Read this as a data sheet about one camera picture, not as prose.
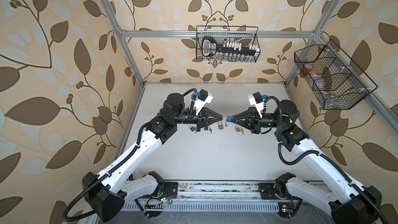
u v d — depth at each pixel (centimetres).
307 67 87
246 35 91
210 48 85
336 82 74
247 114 58
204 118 53
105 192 38
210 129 96
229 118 59
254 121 56
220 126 96
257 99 54
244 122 60
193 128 96
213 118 60
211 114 58
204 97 53
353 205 37
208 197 74
